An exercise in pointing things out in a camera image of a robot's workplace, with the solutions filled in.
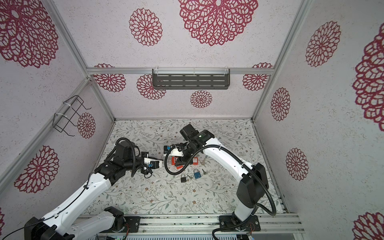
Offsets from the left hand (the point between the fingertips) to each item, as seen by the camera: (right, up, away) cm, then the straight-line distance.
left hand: (160, 160), depth 76 cm
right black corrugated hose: (+26, -30, -11) cm, 41 cm away
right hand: (+8, +2, +1) cm, 9 cm away
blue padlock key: (+24, -11, +17) cm, 31 cm away
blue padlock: (+19, -12, +14) cm, 26 cm away
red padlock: (+7, 0, -1) cm, 7 cm away
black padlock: (+11, -14, +13) cm, 22 cm away
